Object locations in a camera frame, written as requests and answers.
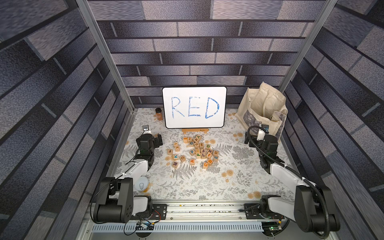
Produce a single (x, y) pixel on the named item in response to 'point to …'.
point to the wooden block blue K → (175, 157)
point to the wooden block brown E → (201, 145)
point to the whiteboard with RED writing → (194, 107)
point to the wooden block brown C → (182, 158)
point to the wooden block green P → (198, 155)
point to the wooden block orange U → (205, 165)
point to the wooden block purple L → (203, 155)
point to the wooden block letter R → (175, 164)
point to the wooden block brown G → (196, 145)
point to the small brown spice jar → (159, 115)
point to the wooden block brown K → (177, 148)
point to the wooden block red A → (192, 162)
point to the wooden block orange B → (210, 161)
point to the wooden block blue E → (215, 158)
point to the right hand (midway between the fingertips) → (253, 132)
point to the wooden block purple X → (210, 151)
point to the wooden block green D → (208, 146)
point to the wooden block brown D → (216, 153)
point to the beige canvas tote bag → (264, 106)
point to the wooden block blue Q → (191, 143)
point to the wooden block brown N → (196, 140)
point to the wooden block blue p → (192, 152)
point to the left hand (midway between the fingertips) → (151, 134)
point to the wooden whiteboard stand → (205, 130)
